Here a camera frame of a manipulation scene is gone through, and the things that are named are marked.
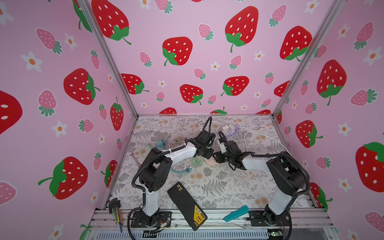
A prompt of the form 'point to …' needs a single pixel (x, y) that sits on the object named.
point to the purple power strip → (237, 128)
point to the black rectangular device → (191, 212)
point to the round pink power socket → (210, 161)
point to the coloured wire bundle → (114, 208)
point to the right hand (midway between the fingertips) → (216, 154)
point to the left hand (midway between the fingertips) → (210, 151)
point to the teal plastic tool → (242, 210)
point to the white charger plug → (230, 128)
